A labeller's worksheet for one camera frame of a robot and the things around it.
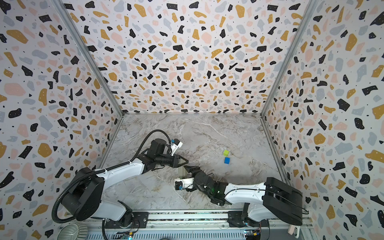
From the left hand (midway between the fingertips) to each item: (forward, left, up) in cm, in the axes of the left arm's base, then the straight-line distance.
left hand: (187, 160), depth 80 cm
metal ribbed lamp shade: (-29, +53, -13) cm, 62 cm away
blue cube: (+7, -24, -15) cm, 29 cm away
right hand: (-4, +2, 0) cm, 4 cm away
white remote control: (-5, +3, -4) cm, 7 cm away
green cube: (+11, -24, -12) cm, 29 cm away
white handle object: (-31, -51, -12) cm, 61 cm away
